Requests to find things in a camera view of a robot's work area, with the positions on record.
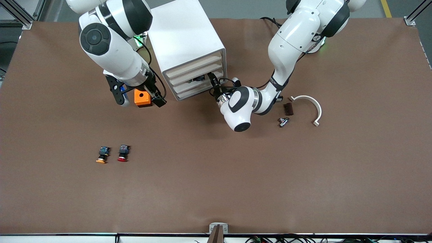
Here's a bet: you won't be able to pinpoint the orange button enclosure box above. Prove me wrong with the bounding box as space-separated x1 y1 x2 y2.
134 88 153 108

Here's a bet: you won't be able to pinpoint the yellow mushroom push button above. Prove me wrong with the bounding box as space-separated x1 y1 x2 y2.
96 146 111 164

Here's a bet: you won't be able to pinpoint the dark camera stand post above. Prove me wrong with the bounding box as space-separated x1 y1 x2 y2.
207 225 225 243

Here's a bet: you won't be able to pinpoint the black base cable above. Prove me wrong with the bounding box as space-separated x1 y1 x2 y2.
260 16 284 29

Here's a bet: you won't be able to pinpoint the tangled black cables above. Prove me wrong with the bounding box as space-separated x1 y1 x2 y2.
245 234 432 243

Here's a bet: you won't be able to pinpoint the aluminium frame strut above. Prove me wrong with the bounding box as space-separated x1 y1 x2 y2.
0 0 46 31
404 0 432 27

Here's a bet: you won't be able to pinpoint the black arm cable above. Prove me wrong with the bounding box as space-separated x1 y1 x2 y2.
135 34 167 100
209 77 238 100

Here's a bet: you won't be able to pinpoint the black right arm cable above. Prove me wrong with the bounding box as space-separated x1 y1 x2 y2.
135 34 167 100

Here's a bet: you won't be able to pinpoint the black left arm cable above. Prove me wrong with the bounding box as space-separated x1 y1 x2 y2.
209 77 238 100

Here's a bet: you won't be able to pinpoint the brown table mat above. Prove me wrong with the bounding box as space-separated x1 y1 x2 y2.
0 18 432 235

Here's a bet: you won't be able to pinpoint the red mushroom push button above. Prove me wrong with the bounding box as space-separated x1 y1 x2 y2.
117 144 131 163

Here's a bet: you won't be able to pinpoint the grey metal clamp bracket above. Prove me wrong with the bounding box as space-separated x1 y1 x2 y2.
209 222 228 234

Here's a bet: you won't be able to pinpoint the white curved plastic bracket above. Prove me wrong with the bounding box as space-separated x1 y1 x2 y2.
289 95 322 127

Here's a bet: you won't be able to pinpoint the white table edge rail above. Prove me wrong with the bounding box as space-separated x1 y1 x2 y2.
0 234 432 243

